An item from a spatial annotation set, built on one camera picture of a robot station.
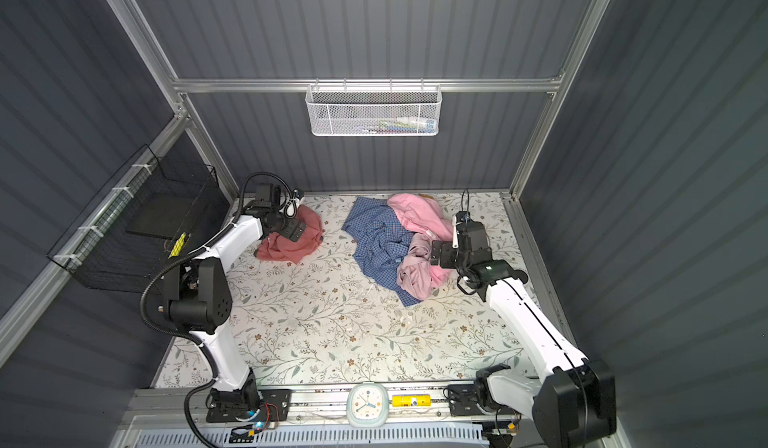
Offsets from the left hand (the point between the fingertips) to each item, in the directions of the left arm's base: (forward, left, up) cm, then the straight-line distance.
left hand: (286, 219), depth 97 cm
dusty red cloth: (-7, +2, -5) cm, 9 cm away
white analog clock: (-53, -26, -9) cm, 59 cm away
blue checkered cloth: (-8, -30, -4) cm, 32 cm away
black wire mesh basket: (-12, +27, +18) cm, 34 cm away
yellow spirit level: (-52, -36, -10) cm, 64 cm away
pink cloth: (-22, -41, -3) cm, 47 cm away
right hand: (-18, -51, +6) cm, 55 cm away
